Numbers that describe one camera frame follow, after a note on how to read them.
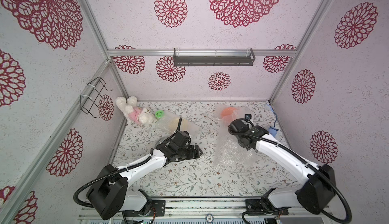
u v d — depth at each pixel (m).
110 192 0.41
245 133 0.57
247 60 0.88
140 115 1.00
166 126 1.02
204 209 0.75
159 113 1.07
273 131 0.92
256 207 0.73
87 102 0.74
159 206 0.73
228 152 0.85
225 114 1.08
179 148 0.64
